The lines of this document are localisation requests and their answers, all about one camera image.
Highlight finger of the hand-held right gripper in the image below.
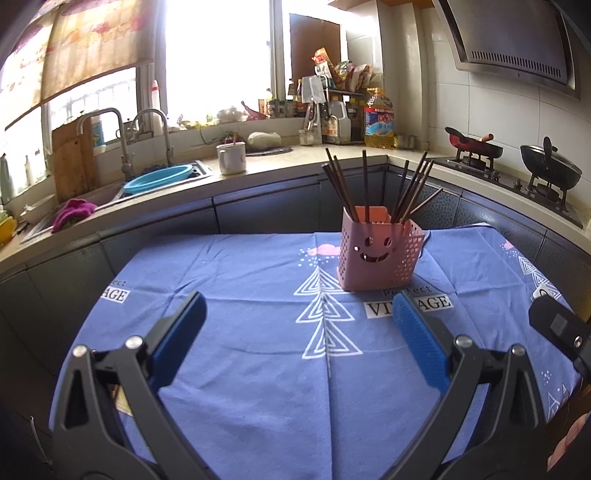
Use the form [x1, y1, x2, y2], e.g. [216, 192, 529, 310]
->
[529, 295, 591, 360]

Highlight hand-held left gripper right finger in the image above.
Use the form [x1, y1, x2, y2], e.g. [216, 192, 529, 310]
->
[392, 292, 550, 480]

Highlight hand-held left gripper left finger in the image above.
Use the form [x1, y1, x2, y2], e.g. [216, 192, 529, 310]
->
[50, 291, 218, 480]

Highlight pink plastic utensil holder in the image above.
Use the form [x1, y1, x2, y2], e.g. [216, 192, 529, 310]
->
[338, 205, 426, 292]

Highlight bunch of wooden chopsticks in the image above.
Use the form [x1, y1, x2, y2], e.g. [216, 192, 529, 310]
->
[322, 148, 444, 224]

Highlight person's right hand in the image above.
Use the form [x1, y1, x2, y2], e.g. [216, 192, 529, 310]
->
[549, 413, 591, 472]

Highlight blue printed tablecloth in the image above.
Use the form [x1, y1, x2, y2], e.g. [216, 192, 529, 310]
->
[48, 223, 585, 480]

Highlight black gas stove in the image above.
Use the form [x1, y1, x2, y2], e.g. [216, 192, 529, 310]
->
[434, 154, 585, 229]

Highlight dark kitchen cabinets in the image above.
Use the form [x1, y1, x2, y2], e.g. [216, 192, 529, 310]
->
[0, 164, 591, 384]

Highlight steel kitchen sink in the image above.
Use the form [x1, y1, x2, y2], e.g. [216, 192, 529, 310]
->
[18, 159, 215, 245]

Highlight blue plastic basin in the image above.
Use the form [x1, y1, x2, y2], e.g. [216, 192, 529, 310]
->
[122, 164, 194, 195]

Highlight black wok with lid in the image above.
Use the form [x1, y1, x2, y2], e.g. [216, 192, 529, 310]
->
[520, 137, 583, 190]

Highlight pink cloth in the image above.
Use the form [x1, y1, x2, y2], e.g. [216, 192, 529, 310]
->
[51, 198, 99, 233]

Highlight white mug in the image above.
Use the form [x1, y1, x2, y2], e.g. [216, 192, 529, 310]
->
[216, 142, 247, 175]

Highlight steel sink faucet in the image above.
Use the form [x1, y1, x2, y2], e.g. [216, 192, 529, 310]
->
[76, 107, 132, 178]
[131, 109, 175, 167]

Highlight red frying pan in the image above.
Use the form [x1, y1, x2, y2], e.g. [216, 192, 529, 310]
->
[444, 127, 504, 158]

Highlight wooden cutting board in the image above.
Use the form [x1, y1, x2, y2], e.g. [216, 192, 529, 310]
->
[51, 121, 98, 204]

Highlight white lumpy vegetable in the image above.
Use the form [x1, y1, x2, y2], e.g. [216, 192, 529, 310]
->
[248, 131, 281, 149]

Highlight blue label soap bottle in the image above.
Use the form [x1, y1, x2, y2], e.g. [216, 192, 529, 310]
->
[90, 115, 108, 153]

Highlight yellow cooking oil bottle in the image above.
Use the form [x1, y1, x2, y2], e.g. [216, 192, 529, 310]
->
[364, 88, 397, 149]

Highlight white plastic jug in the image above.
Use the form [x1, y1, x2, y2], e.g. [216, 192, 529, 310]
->
[328, 100, 352, 145]

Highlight pile of snack packets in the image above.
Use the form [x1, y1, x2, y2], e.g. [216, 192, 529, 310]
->
[311, 48, 384, 90]

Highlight steel range hood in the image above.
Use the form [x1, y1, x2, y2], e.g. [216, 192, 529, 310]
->
[431, 0, 583, 100]

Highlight patterned window blind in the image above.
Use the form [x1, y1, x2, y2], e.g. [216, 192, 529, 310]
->
[0, 0, 162, 130]

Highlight brown cardboard sheet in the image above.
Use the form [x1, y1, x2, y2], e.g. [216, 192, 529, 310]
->
[288, 13, 342, 84]

